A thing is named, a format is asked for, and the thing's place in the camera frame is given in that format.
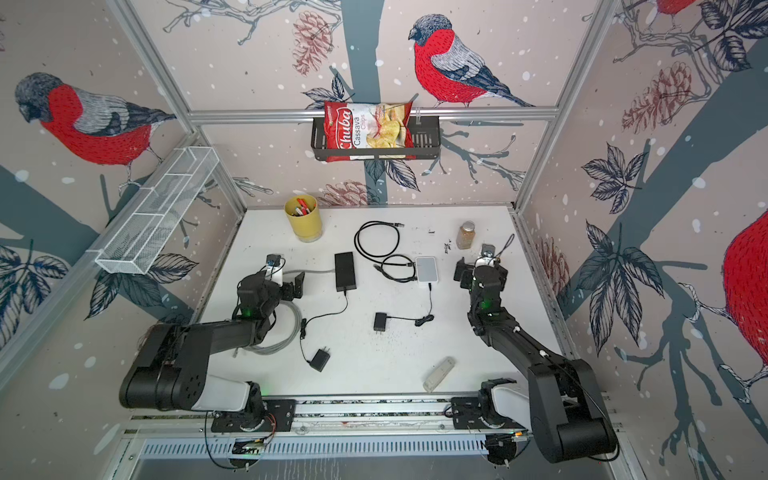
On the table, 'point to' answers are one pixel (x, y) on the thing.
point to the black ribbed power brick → (345, 271)
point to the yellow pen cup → (303, 213)
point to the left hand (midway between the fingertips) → (286, 270)
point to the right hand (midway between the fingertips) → (476, 264)
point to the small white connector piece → (431, 230)
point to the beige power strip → (438, 374)
